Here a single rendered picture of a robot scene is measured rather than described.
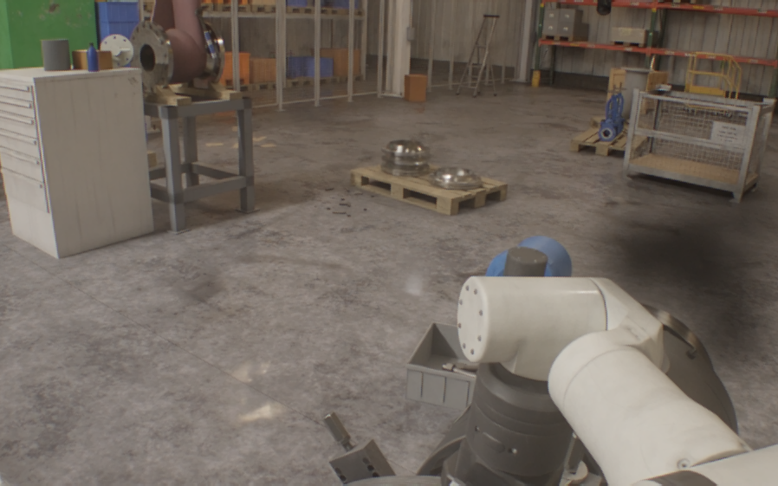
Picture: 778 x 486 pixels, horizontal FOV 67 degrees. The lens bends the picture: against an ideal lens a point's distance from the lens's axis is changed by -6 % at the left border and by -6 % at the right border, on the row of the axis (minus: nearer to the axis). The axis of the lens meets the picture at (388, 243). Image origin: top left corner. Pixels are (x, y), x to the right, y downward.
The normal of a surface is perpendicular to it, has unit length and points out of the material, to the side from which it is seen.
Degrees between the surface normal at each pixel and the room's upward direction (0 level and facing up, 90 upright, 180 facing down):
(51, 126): 90
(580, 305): 46
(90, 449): 0
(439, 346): 90
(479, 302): 86
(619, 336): 4
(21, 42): 90
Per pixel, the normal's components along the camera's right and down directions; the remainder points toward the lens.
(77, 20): 0.80, 0.23
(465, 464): -0.68, 0.22
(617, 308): -0.98, -0.03
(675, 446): -0.48, -0.78
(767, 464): -0.11, -0.99
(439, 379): -0.33, 0.32
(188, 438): 0.04, -0.94
